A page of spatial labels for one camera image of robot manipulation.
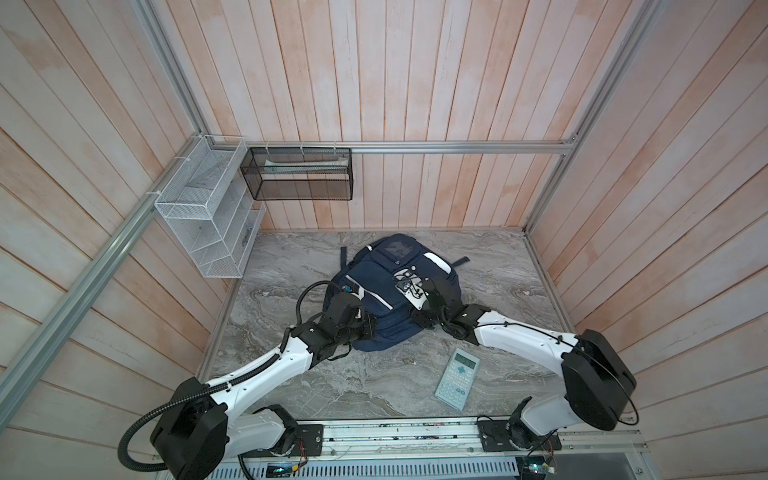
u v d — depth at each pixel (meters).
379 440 0.75
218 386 0.43
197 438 0.39
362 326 0.72
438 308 0.67
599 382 0.43
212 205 0.70
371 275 0.97
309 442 0.73
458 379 0.82
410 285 0.74
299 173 0.88
